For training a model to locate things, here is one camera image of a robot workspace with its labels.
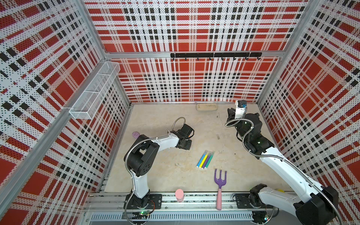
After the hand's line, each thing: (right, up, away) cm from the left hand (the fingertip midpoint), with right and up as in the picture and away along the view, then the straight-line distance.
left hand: (187, 144), depth 96 cm
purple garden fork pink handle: (+19, -19, -16) cm, 32 cm away
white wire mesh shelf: (-68, +28, -2) cm, 73 cm away
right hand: (+24, +24, -21) cm, 40 cm away
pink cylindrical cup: (-4, -19, -28) cm, 34 cm away
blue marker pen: (+9, -8, -7) cm, 14 cm away
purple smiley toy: (-37, +6, +3) cm, 38 cm away
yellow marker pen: (+10, -9, -7) cm, 16 cm away
